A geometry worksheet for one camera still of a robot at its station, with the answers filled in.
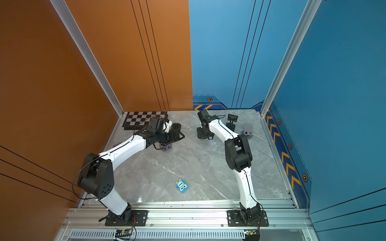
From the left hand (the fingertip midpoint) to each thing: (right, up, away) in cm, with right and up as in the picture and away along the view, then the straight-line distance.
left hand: (180, 136), depth 88 cm
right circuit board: (+36, -46, -17) cm, 61 cm away
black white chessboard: (-36, +10, +24) cm, 44 cm away
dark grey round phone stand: (+14, +2, -1) cm, 14 cm away
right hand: (+14, 0, +13) cm, 20 cm away
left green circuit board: (-26, -46, -16) cm, 55 cm away
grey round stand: (+46, +2, +15) cm, 48 cm away
